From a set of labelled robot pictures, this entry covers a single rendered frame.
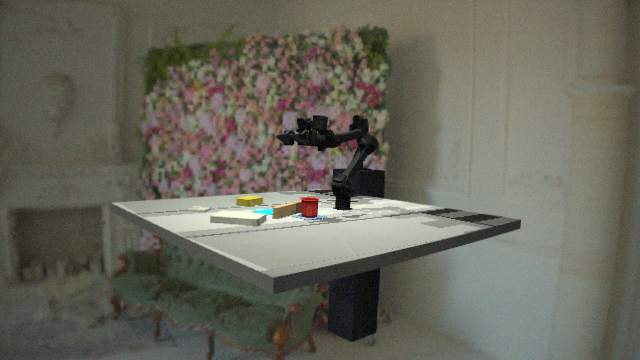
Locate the wooden plank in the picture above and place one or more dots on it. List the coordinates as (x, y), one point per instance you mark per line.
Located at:
(286, 209)

